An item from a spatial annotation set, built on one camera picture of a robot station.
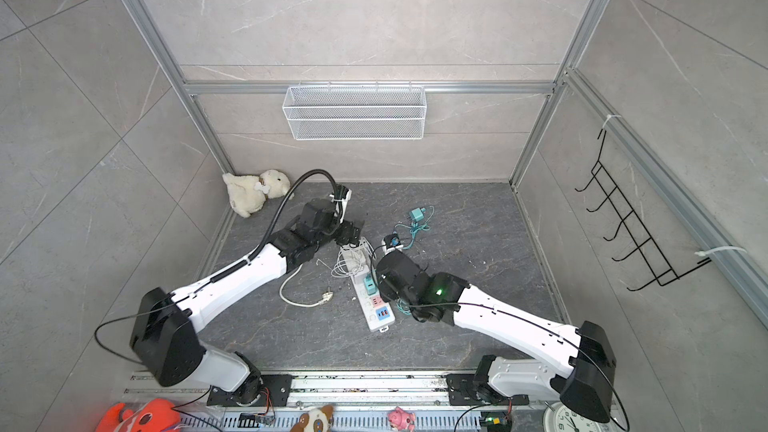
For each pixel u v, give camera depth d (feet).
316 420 2.21
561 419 2.19
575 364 1.29
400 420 2.21
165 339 1.36
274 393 2.41
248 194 3.46
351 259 3.05
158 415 2.17
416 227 3.41
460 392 2.40
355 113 3.32
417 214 3.51
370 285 2.76
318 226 2.03
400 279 1.75
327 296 2.88
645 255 2.05
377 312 2.75
